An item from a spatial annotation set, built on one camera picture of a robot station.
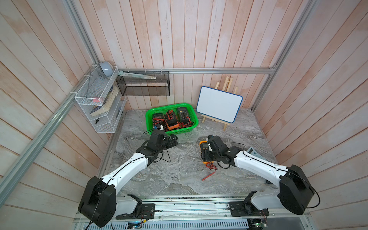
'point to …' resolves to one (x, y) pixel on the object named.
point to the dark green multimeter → (158, 118)
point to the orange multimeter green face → (172, 124)
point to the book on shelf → (109, 98)
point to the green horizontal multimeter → (183, 115)
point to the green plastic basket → (183, 127)
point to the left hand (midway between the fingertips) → (172, 141)
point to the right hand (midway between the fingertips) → (205, 153)
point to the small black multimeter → (171, 118)
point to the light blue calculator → (251, 151)
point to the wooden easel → (225, 85)
